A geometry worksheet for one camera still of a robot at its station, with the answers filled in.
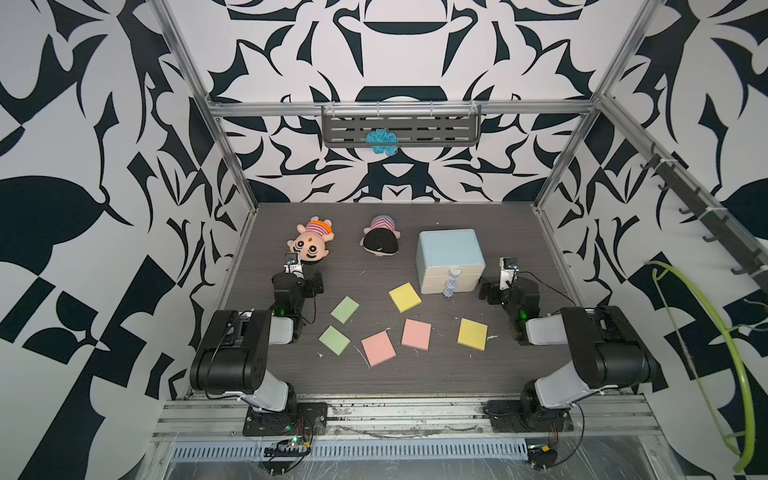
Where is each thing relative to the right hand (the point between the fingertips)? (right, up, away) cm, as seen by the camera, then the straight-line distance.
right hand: (498, 271), depth 95 cm
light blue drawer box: (-17, +4, -9) cm, 19 cm away
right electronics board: (+1, -41, -24) cm, 47 cm away
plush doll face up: (-59, +10, +4) cm, 60 cm away
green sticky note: (-48, -12, -2) cm, 49 cm away
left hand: (-62, +2, -1) cm, 62 cm away
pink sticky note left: (-37, -20, -10) cm, 44 cm away
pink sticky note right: (-26, -17, -7) cm, 32 cm away
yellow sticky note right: (-10, -18, -6) cm, 21 cm away
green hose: (+25, -26, -44) cm, 57 cm away
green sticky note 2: (-50, -19, -8) cm, 54 cm away
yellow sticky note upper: (-29, -8, +1) cm, 30 cm away
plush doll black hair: (-37, +10, +8) cm, 39 cm away
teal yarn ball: (-36, +41, -5) cm, 55 cm away
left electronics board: (-59, -40, -22) cm, 74 cm away
